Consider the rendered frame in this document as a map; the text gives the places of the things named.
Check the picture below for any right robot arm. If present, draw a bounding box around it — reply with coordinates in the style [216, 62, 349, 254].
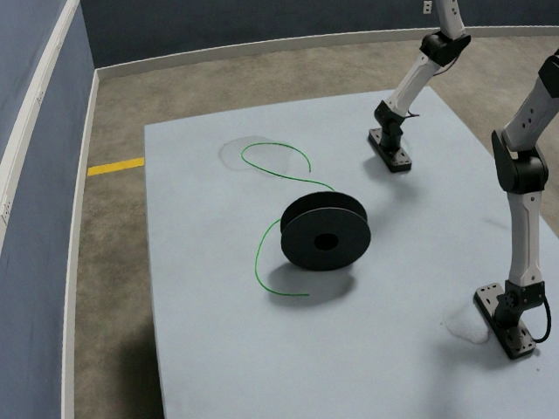
[369, 0, 471, 168]

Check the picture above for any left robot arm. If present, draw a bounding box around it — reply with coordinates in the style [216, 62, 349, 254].
[475, 55, 559, 357]

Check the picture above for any black cable reel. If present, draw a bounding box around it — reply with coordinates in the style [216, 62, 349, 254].
[279, 190, 371, 271]

